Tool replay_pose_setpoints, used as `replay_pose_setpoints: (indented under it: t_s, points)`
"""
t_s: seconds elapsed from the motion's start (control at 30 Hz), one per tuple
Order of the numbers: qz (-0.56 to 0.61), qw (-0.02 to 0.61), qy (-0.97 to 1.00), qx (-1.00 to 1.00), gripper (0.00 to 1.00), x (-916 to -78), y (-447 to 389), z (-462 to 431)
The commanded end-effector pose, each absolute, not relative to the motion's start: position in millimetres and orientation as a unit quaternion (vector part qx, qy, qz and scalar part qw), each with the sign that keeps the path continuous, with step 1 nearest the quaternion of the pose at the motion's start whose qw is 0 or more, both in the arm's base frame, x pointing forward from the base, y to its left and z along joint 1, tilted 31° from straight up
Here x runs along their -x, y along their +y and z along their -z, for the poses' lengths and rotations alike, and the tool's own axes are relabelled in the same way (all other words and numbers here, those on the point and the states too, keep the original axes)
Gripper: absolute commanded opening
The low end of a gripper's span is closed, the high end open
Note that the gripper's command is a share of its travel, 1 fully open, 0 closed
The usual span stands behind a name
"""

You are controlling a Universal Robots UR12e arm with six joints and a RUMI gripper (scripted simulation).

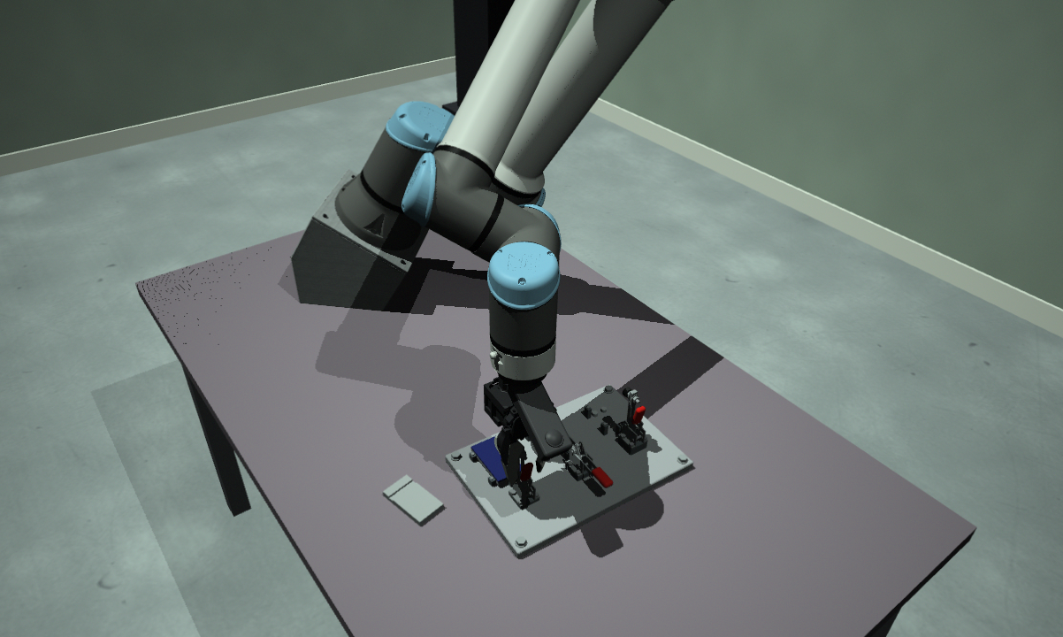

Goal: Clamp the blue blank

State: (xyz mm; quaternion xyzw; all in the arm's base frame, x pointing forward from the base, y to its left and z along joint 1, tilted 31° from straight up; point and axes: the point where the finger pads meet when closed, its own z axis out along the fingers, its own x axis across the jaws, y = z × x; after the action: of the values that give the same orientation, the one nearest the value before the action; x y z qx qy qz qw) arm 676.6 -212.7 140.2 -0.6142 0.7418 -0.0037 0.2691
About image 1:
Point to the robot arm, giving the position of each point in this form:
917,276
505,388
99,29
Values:
501,139

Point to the blue flat blank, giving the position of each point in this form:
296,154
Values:
490,458

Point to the toggle clamp with red handle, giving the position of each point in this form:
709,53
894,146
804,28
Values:
581,468

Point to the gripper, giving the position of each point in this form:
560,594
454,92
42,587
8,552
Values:
499,407

